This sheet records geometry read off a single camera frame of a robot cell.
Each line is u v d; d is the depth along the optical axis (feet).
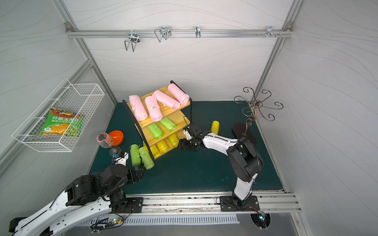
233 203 2.17
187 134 2.74
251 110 3.94
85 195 1.50
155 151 2.89
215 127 3.32
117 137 3.13
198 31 2.57
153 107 2.16
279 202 2.51
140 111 2.16
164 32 2.46
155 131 2.60
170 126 2.67
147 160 2.80
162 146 2.94
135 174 2.03
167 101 2.31
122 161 2.08
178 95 2.34
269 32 2.50
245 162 1.57
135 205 2.42
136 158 2.82
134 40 2.57
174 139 3.07
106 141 2.71
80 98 2.61
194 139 2.31
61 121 2.05
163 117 2.17
